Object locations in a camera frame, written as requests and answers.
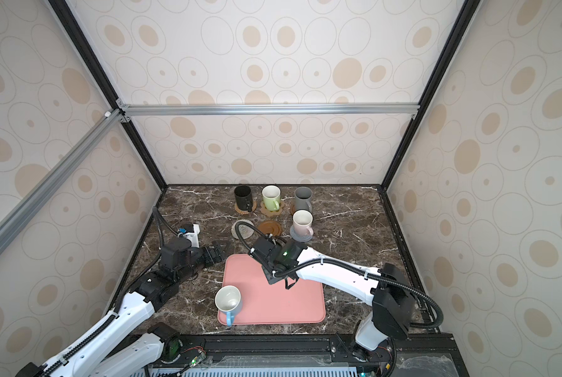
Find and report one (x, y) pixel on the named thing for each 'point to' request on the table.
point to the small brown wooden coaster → (270, 227)
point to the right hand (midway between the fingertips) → (277, 269)
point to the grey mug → (302, 199)
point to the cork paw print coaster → (271, 213)
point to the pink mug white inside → (302, 221)
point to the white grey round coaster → (246, 230)
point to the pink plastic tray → (265, 303)
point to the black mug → (243, 195)
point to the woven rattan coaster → (244, 212)
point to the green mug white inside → (271, 197)
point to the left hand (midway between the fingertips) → (226, 243)
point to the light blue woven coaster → (297, 237)
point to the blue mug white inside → (228, 299)
